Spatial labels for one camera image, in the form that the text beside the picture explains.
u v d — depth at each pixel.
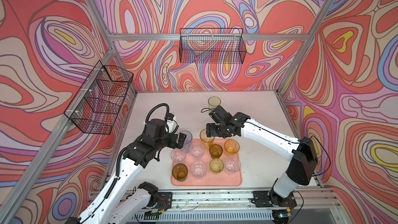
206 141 0.81
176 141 0.64
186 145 0.82
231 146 0.89
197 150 0.88
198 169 0.82
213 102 0.97
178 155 0.86
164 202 0.72
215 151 0.88
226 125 0.58
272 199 0.65
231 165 0.84
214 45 0.96
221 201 0.75
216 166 0.82
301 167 0.42
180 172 0.80
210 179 0.80
